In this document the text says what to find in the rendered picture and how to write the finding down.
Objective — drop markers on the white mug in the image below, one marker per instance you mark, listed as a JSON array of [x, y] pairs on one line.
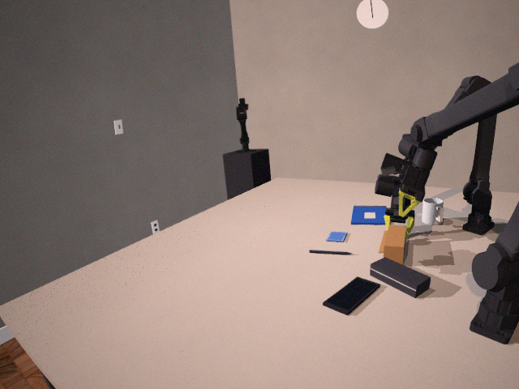
[[432, 213]]

